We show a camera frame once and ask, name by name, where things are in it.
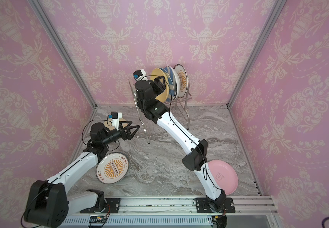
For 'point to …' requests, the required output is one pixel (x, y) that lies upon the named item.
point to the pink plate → (224, 176)
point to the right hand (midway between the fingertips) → (163, 80)
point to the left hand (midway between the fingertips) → (135, 125)
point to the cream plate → (109, 123)
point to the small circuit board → (97, 219)
